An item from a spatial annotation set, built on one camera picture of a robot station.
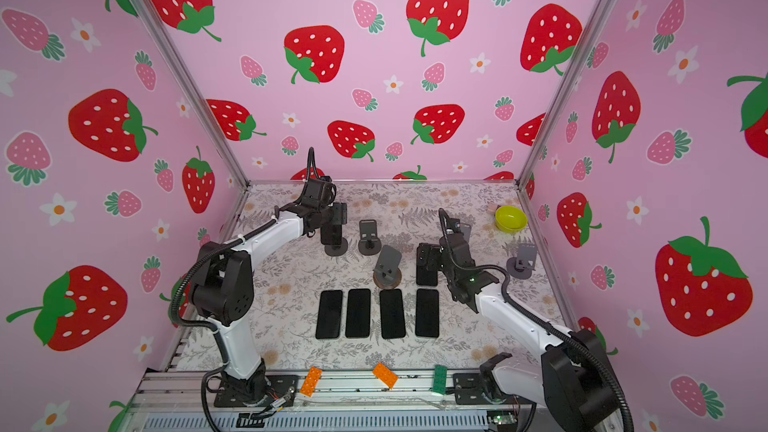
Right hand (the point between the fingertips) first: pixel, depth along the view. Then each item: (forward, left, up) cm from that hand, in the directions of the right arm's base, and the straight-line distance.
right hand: (432, 245), depth 86 cm
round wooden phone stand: (-6, +13, -8) cm, 16 cm away
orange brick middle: (-32, +10, -13) cm, 36 cm away
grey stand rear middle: (+8, +22, -14) cm, 27 cm away
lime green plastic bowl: (+23, -29, -13) cm, 39 cm away
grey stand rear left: (+4, +33, -14) cm, 36 cm away
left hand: (+11, +32, 0) cm, 34 cm away
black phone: (+4, +32, -4) cm, 33 cm away
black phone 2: (-18, +20, -13) cm, 29 cm away
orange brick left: (-36, +28, -13) cm, 48 cm away
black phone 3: (-17, +10, -13) cm, 23 cm away
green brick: (-32, -5, -13) cm, 35 cm away
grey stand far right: (+2, -29, -9) cm, 30 cm away
